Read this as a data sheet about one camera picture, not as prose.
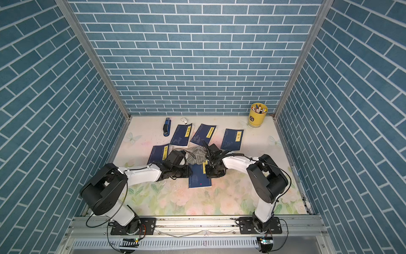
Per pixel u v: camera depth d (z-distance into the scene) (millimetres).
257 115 1060
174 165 724
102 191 449
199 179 891
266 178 496
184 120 1153
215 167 679
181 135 1070
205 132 1089
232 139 1056
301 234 737
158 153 968
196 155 930
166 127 1081
